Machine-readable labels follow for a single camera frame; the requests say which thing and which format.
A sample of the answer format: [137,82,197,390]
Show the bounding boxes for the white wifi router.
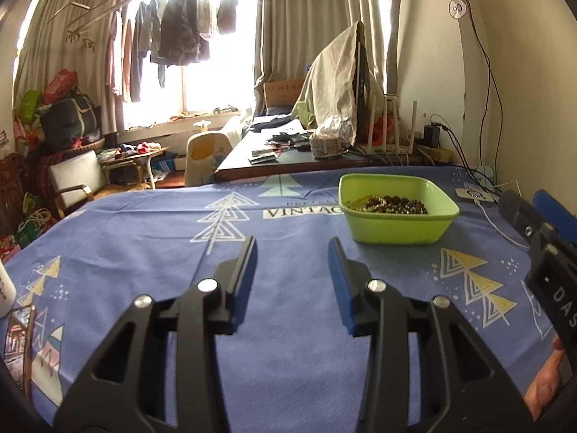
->
[358,95,418,157]

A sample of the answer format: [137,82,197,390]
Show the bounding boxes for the dark wooden desk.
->
[214,120,433,182]

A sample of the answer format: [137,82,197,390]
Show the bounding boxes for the black duffel bag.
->
[40,93,100,153]

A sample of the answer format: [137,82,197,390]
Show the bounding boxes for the small cluttered side table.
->
[97,142,169,190]

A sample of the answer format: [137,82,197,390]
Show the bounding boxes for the red bag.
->
[41,69,78,106]

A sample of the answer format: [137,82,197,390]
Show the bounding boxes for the person's right hand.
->
[524,336,565,422]

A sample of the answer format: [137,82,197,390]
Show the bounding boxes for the cloth-covered monitor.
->
[291,22,376,145]

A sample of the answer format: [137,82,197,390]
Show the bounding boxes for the grey curtain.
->
[254,0,390,114]

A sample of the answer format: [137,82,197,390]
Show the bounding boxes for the black power adapter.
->
[423,122,441,149]

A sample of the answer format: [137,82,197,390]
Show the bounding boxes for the white wall hook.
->
[449,0,467,19]

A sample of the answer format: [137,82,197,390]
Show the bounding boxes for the white cup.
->
[0,262,17,318]

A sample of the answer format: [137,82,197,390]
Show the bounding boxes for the wooden armchair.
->
[49,150,109,218]

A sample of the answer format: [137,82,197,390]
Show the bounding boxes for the brown bead bracelets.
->
[345,193,430,215]

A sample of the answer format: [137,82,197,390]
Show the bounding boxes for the green plastic bowl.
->
[338,173,460,245]

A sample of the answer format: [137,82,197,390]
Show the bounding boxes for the white charging hub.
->
[455,188,495,204]

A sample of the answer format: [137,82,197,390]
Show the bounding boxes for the white chair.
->
[184,131,233,187]

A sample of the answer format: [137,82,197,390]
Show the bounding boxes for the cardboard box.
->
[263,79,304,109]

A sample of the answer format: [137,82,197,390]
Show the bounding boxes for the hanging dark clothes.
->
[129,0,239,103]

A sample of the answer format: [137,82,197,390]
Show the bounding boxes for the black cable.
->
[429,0,506,191]

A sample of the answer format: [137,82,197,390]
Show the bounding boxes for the blue patterned tablecloth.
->
[6,171,555,432]

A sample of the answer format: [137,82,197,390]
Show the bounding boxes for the white cable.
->
[472,180,531,252]

